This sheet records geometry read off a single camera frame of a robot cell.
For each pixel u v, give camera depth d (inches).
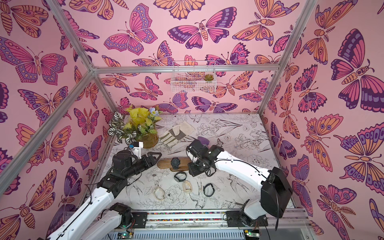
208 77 36.3
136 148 27.9
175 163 33.0
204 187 32.8
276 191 16.2
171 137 41.8
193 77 37.5
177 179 33.5
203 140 43.2
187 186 33.4
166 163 33.5
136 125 35.5
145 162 26.5
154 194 32.2
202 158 22.7
